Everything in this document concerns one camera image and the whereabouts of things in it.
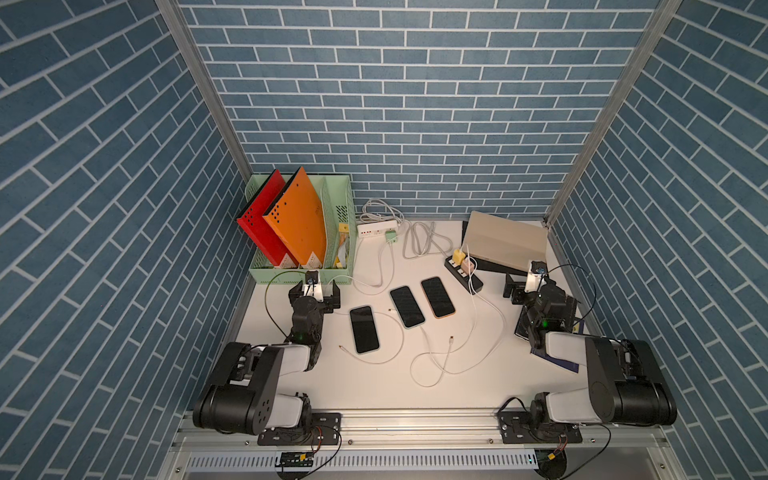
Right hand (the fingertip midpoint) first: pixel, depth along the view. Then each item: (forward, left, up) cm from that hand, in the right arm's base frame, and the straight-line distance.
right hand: (526, 274), depth 91 cm
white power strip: (+23, +50, -8) cm, 56 cm away
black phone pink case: (-3, +26, -11) cm, 29 cm away
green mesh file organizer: (+23, +63, +9) cm, 67 cm away
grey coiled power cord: (+21, +33, -10) cm, 40 cm away
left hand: (-7, +61, 0) cm, 62 cm away
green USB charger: (+21, +45, -10) cm, 50 cm away
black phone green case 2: (-17, +49, -10) cm, 53 cm away
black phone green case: (-9, +36, -10) cm, 38 cm away
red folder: (0, +80, +17) cm, 82 cm away
